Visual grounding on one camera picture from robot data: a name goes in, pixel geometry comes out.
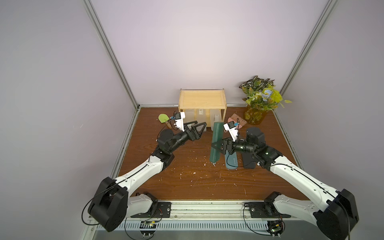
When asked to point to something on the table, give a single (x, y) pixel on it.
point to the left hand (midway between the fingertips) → (203, 124)
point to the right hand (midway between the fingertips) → (215, 141)
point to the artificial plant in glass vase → (262, 96)
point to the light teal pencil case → (231, 160)
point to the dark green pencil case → (217, 135)
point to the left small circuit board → (147, 228)
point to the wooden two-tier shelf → (205, 105)
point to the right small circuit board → (275, 227)
